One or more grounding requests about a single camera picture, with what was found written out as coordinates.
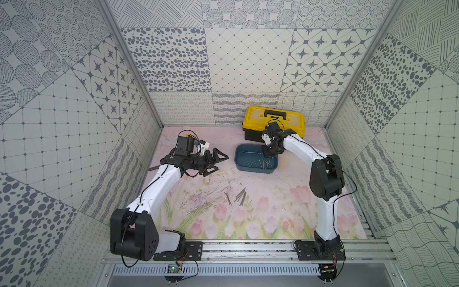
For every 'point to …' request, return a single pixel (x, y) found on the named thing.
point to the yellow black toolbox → (257, 117)
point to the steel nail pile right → (238, 197)
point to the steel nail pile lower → (242, 198)
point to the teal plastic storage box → (250, 158)
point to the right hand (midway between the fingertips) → (268, 155)
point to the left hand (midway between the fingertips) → (222, 159)
